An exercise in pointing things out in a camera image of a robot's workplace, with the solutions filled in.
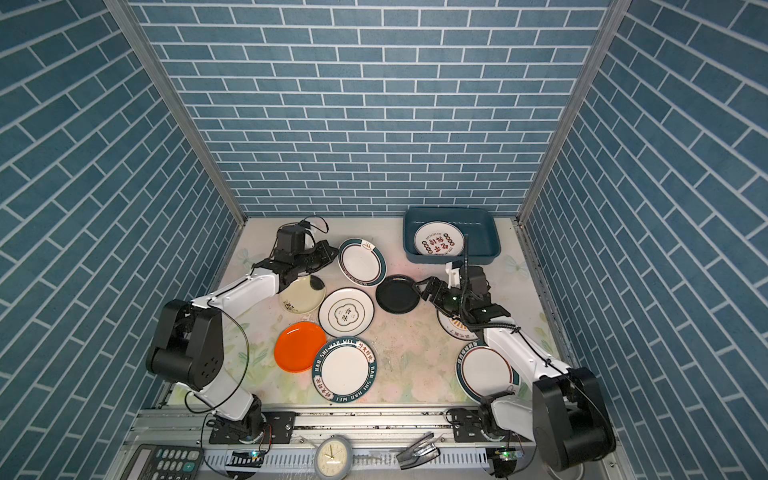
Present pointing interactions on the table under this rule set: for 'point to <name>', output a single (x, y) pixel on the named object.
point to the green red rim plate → (481, 373)
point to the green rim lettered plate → (344, 369)
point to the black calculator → (165, 462)
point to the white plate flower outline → (346, 312)
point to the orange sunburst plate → (456, 327)
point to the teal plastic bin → (479, 223)
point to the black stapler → (420, 452)
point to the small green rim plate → (361, 262)
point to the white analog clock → (333, 457)
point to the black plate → (397, 295)
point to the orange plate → (297, 346)
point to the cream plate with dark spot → (304, 295)
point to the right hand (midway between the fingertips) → (418, 288)
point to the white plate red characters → (441, 239)
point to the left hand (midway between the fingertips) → (341, 249)
